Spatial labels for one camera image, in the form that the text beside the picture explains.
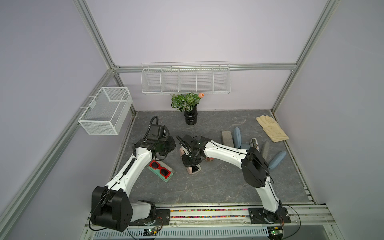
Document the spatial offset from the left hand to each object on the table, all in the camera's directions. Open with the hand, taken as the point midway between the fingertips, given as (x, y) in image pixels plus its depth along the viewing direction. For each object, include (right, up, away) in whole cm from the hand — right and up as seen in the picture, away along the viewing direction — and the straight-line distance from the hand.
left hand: (176, 146), depth 82 cm
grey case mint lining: (+32, +3, +19) cm, 37 cm away
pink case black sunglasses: (+8, -13, +1) cm, 16 cm away
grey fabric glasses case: (+55, -5, +9) cm, 56 cm away
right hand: (+4, -11, +4) cm, 13 cm away
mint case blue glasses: (+43, -2, +15) cm, 46 cm away
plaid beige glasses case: (+17, -3, -18) cm, 25 cm away
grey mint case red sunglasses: (-12, -17, +6) cm, 22 cm away
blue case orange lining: (+59, -9, +7) cm, 60 cm away
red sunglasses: (-8, -16, +4) cm, 18 cm away
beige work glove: (+66, +10, +26) cm, 72 cm away
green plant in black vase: (+6, +25, +9) cm, 27 cm away
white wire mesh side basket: (-39, +19, +1) cm, 43 cm away
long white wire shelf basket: (+3, +43, +16) cm, 46 cm away
